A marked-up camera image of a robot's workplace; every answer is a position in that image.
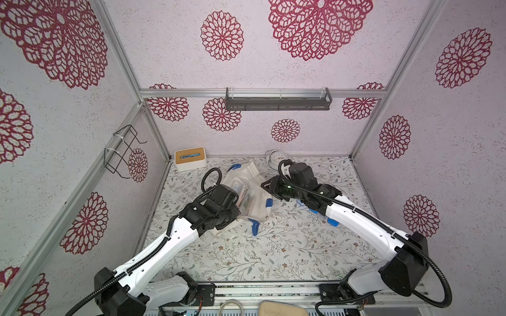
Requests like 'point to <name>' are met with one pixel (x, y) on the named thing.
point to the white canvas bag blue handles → (254, 197)
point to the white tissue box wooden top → (190, 158)
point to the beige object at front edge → (268, 308)
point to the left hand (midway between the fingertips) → (238, 214)
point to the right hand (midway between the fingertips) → (260, 184)
